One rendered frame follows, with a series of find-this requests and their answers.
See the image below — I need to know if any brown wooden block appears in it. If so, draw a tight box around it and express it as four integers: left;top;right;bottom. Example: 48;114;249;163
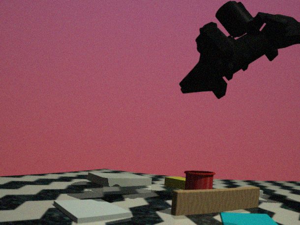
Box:
171;187;260;216

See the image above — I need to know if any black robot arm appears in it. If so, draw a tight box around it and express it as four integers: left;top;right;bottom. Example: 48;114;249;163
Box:
196;1;300;61

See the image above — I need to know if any yellow flat block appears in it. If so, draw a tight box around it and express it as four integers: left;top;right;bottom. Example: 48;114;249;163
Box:
164;176;185;190

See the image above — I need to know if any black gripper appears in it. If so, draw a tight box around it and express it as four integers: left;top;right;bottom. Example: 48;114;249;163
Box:
179;27;253;99

